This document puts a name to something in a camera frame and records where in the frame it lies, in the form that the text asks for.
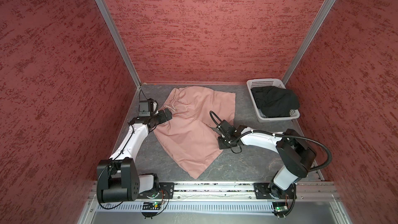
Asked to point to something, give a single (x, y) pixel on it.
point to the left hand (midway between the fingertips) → (165, 118)
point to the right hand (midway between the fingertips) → (221, 147)
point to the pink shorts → (188, 138)
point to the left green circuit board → (151, 206)
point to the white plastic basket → (294, 114)
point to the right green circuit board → (281, 208)
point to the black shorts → (275, 101)
